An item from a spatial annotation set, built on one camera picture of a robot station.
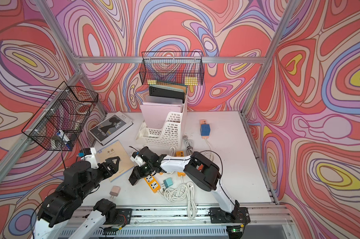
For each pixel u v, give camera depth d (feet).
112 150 3.21
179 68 3.09
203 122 3.64
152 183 2.69
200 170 1.77
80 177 1.47
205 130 3.24
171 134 2.86
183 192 2.62
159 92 3.06
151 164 2.28
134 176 2.52
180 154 3.06
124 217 2.36
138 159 2.62
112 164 1.89
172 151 3.10
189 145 3.19
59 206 1.34
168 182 2.70
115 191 2.64
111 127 3.46
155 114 2.86
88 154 1.85
